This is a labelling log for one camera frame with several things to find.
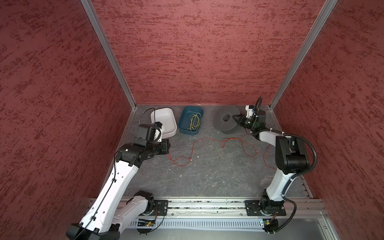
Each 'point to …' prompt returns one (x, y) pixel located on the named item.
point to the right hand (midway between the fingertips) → (230, 117)
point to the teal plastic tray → (184, 120)
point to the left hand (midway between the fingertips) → (169, 148)
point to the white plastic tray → (165, 116)
